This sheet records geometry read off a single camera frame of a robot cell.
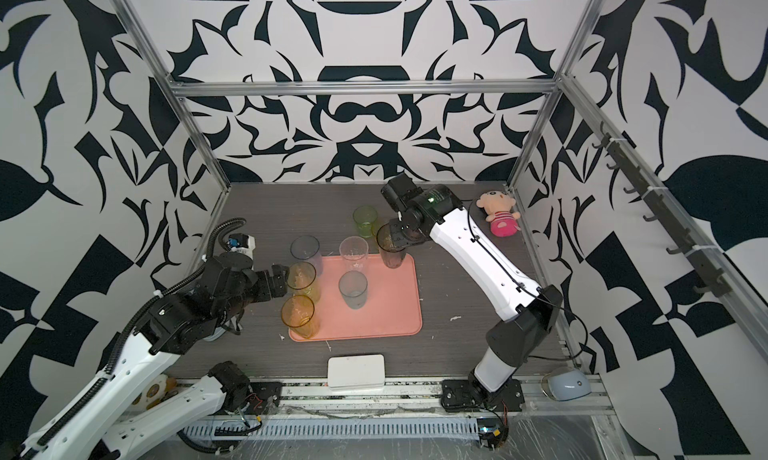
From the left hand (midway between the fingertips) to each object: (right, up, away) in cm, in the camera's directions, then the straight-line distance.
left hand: (271, 266), depth 70 cm
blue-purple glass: (+4, +2, +17) cm, 18 cm away
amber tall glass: (+3, -14, +10) cm, 17 cm away
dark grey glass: (+28, +2, +8) cm, 29 cm away
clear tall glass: (+17, 0, +21) cm, 27 cm away
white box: (+19, -26, +4) cm, 33 cm away
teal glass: (+17, -8, +13) cm, 23 cm away
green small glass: (+19, +11, +30) cm, 38 cm away
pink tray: (+28, -15, +19) cm, 37 cm away
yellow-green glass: (+4, -6, +13) cm, 14 cm away
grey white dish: (+68, -27, 0) cm, 73 cm away
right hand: (+32, +7, +6) cm, 33 cm away
